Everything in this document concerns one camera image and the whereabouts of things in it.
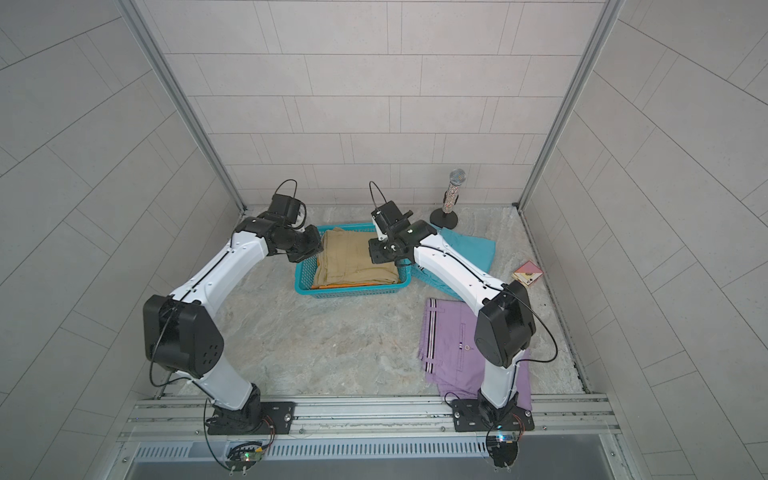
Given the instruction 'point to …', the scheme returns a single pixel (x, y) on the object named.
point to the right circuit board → (504, 449)
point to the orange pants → (349, 285)
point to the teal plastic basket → (305, 271)
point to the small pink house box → (527, 273)
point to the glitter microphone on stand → (445, 217)
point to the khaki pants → (345, 259)
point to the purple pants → (450, 356)
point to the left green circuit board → (244, 456)
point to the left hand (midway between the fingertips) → (330, 243)
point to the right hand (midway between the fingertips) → (376, 252)
